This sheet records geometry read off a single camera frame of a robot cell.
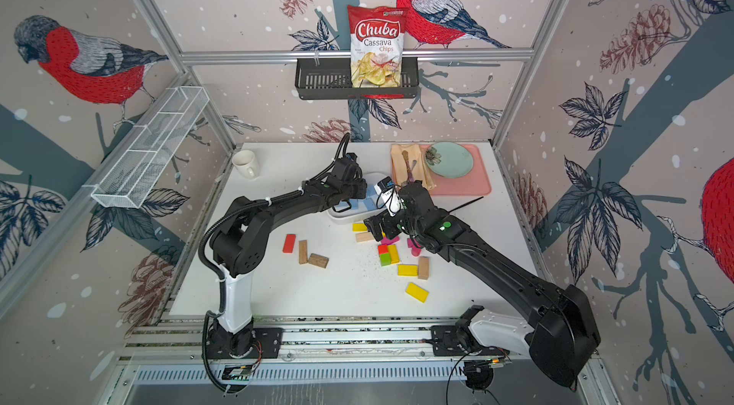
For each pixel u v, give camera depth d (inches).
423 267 33.5
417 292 32.6
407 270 34.3
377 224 27.1
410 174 43.5
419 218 22.8
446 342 28.7
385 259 34.9
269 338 29.3
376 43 33.0
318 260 34.5
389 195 27.0
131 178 28.1
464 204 39.9
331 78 37.4
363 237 37.2
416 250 34.9
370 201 40.0
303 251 35.3
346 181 30.7
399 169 43.5
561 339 15.2
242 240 20.5
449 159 45.3
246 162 40.8
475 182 42.5
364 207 39.6
